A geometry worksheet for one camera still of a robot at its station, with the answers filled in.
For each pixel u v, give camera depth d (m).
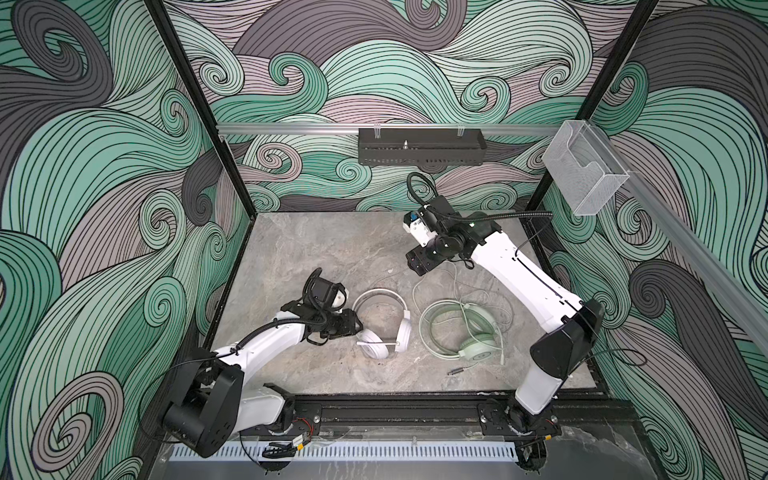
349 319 0.75
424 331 0.88
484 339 0.78
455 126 0.95
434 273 1.01
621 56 0.78
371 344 0.77
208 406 0.40
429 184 0.75
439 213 0.59
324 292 0.68
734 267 0.54
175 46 0.76
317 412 0.74
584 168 0.79
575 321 0.43
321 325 0.63
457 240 0.53
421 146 0.97
